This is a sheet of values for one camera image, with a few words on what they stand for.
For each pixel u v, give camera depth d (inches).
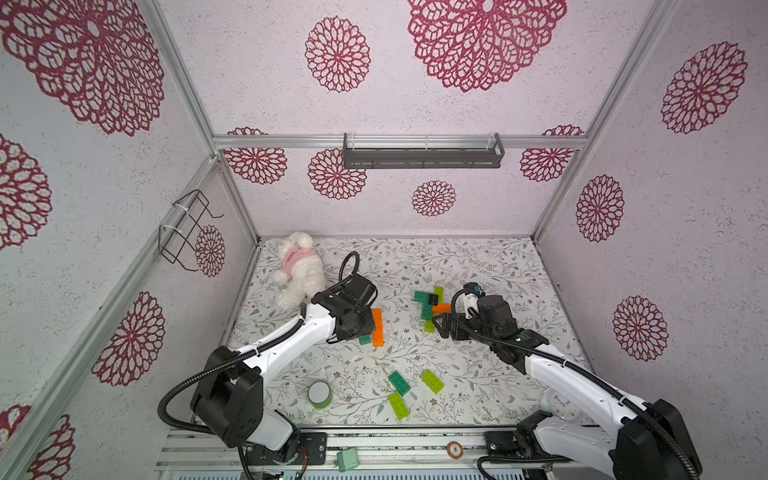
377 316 38.8
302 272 39.5
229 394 16.5
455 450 29.0
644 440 15.7
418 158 34.5
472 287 29.2
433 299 37.9
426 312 37.5
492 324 24.7
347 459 27.8
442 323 30.7
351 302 24.8
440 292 39.1
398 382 32.9
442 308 40.4
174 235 29.3
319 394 30.9
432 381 33.0
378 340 35.9
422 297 38.9
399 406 31.3
